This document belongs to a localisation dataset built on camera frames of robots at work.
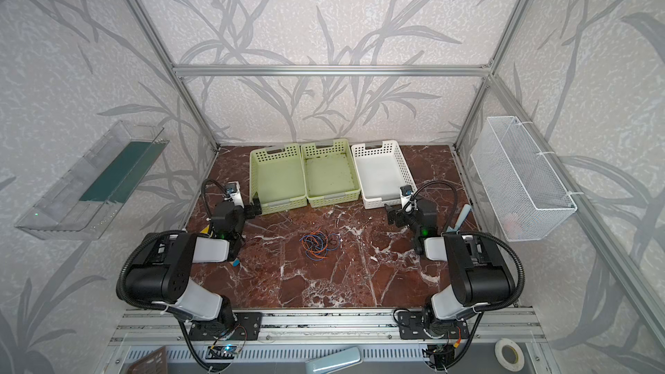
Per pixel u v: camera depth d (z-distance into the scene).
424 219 0.68
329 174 1.10
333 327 0.75
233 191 0.80
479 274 0.46
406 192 0.81
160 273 0.45
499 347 0.70
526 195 0.61
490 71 0.94
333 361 0.64
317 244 0.87
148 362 0.69
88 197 0.64
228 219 0.71
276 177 1.12
